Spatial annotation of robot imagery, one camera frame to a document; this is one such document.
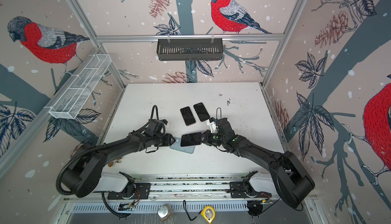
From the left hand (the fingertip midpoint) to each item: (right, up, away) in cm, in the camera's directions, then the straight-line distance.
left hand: (173, 140), depth 87 cm
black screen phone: (+7, +12, +20) cm, 24 cm away
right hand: (+14, +2, -7) cm, 15 cm away
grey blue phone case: (+2, -3, +1) cm, 4 cm away
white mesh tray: (-47, +23, -16) cm, 55 cm away
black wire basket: (+9, +60, +19) cm, 63 cm away
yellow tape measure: (+20, -26, -21) cm, 39 cm away
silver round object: (+2, -20, -28) cm, 35 cm away
